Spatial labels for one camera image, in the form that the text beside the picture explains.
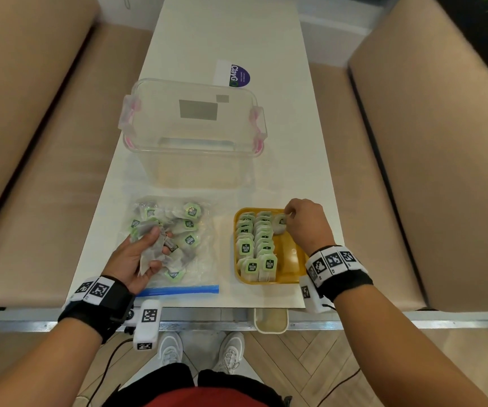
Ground person's right hand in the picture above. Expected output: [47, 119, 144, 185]
[284, 198, 337, 257]

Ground person's left hand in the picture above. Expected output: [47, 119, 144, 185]
[101, 226, 175, 296]

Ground tea bags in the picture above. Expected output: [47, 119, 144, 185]
[235, 210, 280, 283]
[128, 200, 204, 281]
[135, 224, 173, 276]

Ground yellow tray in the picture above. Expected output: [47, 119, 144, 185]
[233, 207, 312, 285]

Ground clear zip bag with tea bags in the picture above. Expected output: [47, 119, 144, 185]
[118, 194, 220, 298]

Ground person's left forearm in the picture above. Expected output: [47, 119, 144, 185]
[0, 317, 103, 407]

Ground person's left white shoe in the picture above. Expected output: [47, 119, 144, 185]
[158, 331, 184, 367]

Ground person's white shoe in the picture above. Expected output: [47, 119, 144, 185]
[158, 331, 184, 367]
[214, 331, 246, 375]

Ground person's black trousers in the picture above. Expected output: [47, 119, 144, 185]
[104, 362, 291, 407]

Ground person's right white shoe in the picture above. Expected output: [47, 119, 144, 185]
[214, 331, 246, 375]

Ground person's red shirt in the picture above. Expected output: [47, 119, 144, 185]
[142, 386, 270, 407]

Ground black left wristband with markers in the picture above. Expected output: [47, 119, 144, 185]
[57, 275, 137, 345]

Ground black wristband with markers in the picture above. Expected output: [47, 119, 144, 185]
[57, 275, 137, 345]
[305, 245, 374, 304]

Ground black right wristband with markers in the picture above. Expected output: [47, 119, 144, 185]
[305, 245, 374, 304]

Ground marker cube on right wrist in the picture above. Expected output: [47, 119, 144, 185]
[299, 275, 334, 314]

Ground small white bin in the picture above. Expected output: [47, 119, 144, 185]
[254, 308, 290, 335]

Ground clear storage box pink latches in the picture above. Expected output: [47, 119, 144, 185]
[118, 78, 268, 189]

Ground beige bench seat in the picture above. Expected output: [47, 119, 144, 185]
[307, 0, 488, 313]
[0, 0, 156, 310]

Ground grey rectangular label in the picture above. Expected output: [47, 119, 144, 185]
[179, 99, 218, 120]

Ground white and purple sticker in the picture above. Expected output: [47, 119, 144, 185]
[213, 59, 251, 89]

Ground black planter box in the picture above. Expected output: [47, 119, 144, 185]
[435, 0, 488, 100]

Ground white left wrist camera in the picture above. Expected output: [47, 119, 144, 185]
[133, 299, 163, 352]

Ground black camera cable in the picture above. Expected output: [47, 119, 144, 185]
[85, 337, 137, 407]
[324, 304, 362, 407]

